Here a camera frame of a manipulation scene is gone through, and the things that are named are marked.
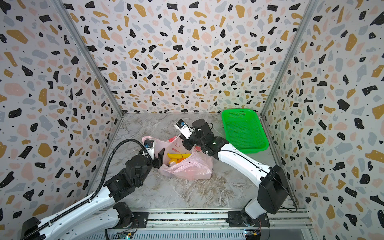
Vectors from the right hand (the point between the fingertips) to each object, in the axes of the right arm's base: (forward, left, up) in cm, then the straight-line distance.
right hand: (177, 132), depth 75 cm
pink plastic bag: (-15, -11, -6) cm, 19 cm away
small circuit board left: (-41, +24, -27) cm, 54 cm away
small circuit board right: (-39, -36, -29) cm, 61 cm away
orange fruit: (-3, +1, -25) cm, 25 cm away
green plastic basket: (+24, -44, -29) cm, 58 cm away
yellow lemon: (-3, +5, -24) cm, 25 cm away
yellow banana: (-1, +2, -23) cm, 24 cm away
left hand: (-6, +9, -3) cm, 11 cm away
